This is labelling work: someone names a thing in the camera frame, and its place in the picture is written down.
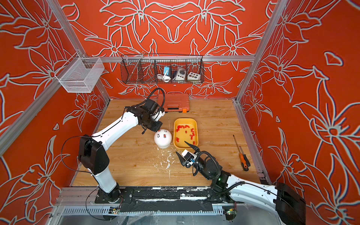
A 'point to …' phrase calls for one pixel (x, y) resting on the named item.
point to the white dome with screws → (163, 137)
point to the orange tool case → (174, 102)
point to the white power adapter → (181, 74)
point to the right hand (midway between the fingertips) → (179, 147)
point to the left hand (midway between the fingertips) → (159, 126)
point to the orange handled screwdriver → (244, 161)
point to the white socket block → (192, 76)
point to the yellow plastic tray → (185, 129)
